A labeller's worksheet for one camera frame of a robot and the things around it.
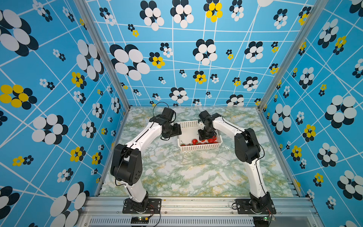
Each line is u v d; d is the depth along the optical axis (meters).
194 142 0.96
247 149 0.58
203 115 0.85
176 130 0.79
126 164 0.46
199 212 0.73
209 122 0.76
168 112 0.71
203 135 0.89
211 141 0.96
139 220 0.72
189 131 1.05
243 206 0.72
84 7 0.68
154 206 0.74
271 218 0.67
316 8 0.69
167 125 0.64
